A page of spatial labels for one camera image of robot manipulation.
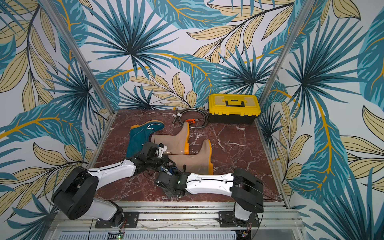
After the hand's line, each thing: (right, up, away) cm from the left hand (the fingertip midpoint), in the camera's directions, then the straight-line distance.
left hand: (175, 165), depth 84 cm
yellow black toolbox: (+38, +34, +19) cm, 54 cm away
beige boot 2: (+13, 0, +5) cm, 14 cm away
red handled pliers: (+10, +27, +30) cm, 41 cm away
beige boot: (0, +11, +12) cm, 17 cm away
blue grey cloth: (0, -2, -4) cm, 5 cm away
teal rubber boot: (-25, +17, +16) cm, 35 cm away
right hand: (-3, -10, -4) cm, 11 cm away
